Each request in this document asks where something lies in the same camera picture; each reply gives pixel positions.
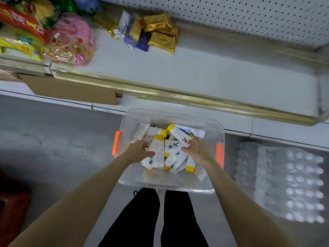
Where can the shrink-wrapped water bottle pack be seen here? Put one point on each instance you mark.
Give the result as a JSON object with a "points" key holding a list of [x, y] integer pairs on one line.
{"points": [[288, 182]]}

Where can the pink snack bag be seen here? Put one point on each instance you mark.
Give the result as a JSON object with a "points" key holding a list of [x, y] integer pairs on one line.
{"points": [[72, 41]]}

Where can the person's left forearm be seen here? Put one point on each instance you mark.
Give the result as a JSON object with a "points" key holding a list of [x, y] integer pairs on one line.
{"points": [[77, 203]]}

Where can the brown cardboard sheet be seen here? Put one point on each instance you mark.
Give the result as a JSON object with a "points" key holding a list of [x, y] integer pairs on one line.
{"points": [[72, 91]]}

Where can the dark red carton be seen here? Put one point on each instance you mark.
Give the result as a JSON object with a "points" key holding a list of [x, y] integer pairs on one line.
{"points": [[12, 213]]}

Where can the person's left hand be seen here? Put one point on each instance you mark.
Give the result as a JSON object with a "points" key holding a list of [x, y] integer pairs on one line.
{"points": [[136, 154]]}

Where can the person's right forearm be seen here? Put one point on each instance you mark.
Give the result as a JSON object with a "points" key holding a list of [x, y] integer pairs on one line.
{"points": [[241, 203]]}

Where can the blue snack packet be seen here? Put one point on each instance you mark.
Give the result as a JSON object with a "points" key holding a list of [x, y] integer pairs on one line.
{"points": [[142, 43]]}

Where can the person's right hand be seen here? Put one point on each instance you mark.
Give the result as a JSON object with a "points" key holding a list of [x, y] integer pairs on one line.
{"points": [[199, 151]]}

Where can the red yellow snack packet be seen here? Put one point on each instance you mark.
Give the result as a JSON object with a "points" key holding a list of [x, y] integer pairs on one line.
{"points": [[23, 21]]}

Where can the blue chips bag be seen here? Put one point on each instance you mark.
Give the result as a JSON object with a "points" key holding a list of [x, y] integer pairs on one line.
{"points": [[86, 2]]}

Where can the pile of cream tubes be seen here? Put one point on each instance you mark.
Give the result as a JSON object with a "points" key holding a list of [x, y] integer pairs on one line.
{"points": [[174, 156]]}

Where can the person's black trousers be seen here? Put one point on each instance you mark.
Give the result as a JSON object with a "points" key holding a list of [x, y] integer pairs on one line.
{"points": [[138, 223]]}

